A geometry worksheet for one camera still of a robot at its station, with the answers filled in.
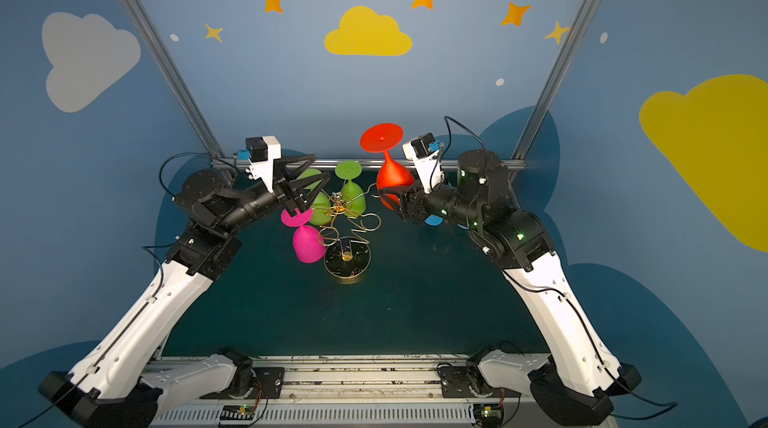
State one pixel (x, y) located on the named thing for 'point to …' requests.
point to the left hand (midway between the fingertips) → (317, 160)
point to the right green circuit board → (487, 411)
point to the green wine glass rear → (351, 193)
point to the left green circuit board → (237, 412)
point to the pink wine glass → (309, 244)
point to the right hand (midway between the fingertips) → (397, 178)
